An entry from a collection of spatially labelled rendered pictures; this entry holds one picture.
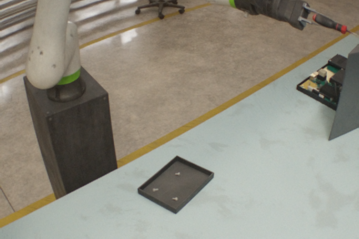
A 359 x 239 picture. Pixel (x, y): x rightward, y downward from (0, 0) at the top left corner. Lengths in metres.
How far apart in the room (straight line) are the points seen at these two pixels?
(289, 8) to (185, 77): 2.06
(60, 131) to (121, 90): 1.58
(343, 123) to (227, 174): 0.29
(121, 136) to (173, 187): 1.75
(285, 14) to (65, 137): 0.80
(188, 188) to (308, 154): 0.25
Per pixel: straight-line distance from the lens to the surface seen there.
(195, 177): 0.69
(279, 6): 0.99
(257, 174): 0.71
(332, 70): 1.09
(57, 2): 0.99
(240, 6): 1.04
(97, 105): 1.31
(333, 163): 0.77
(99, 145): 1.40
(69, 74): 1.25
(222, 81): 2.93
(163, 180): 0.69
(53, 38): 1.03
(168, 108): 2.62
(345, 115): 0.82
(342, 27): 0.91
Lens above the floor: 1.49
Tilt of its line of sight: 33 degrees down
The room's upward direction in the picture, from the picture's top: straight up
